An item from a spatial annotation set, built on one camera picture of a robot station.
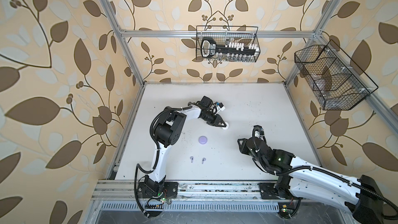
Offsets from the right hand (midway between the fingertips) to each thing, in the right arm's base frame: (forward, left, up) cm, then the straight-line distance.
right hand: (239, 143), depth 79 cm
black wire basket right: (+18, -46, +24) cm, 55 cm away
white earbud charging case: (+14, +4, -6) cm, 16 cm away
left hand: (+14, +5, -5) cm, 16 cm away
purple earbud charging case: (+7, +19, -10) cm, 23 cm away
